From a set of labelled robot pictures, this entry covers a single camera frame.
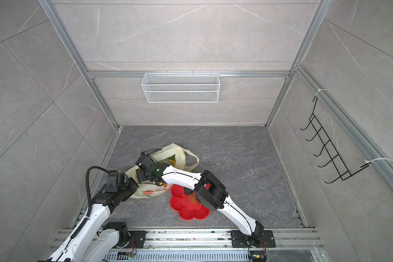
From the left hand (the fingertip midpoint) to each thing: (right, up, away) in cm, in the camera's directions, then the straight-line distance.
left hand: (136, 180), depth 85 cm
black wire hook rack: (+90, +12, -20) cm, 93 cm away
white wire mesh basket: (+21, +54, +17) cm, 61 cm away
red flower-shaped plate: (+28, -13, -1) cm, 31 cm away
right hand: (+1, +3, +4) cm, 5 cm away
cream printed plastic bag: (+18, +13, +6) cm, 23 cm away
